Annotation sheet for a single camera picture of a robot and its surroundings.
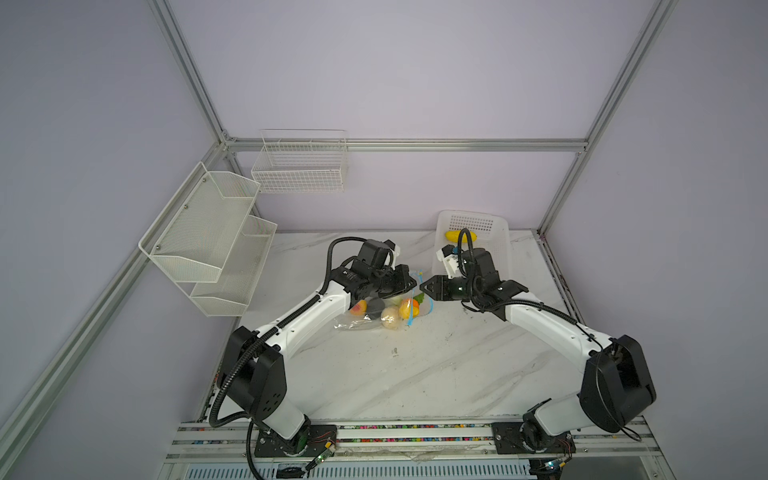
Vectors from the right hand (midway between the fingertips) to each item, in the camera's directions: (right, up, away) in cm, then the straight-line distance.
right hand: (421, 286), depth 82 cm
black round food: (-14, -8, +12) cm, 20 cm away
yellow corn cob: (+15, +16, +33) cm, 40 cm away
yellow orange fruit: (-18, -8, +11) cm, 23 cm away
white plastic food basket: (+31, +19, +33) cm, 49 cm away
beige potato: (-9, -10, +7) cm, 15 cm away
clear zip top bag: (-21, -12, +12) cm, 27 cm away
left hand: (-2, +1, -2) cm, 3 cm away
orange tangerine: (-1, -7, +6) cm, 9 cm away
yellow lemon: (-5, -6, 0) cm, 8 cm away
